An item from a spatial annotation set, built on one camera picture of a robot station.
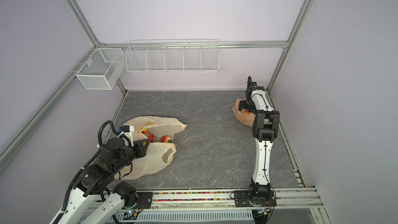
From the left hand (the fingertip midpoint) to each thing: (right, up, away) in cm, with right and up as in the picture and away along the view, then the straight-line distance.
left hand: (150, 142), depth 71 cm
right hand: (+55, +13, +33) cm, 66 cm away
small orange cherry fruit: (+53, +12, +34) cm, 65 cm away
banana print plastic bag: (0, -9, +2) cm, 10 cm away
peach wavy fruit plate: (+54, +8, +31) cm, 63 cm away
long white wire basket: (+20, +51, +36) cm, 66 cm away
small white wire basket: (-40, +39, +25) cm, 61 cm away
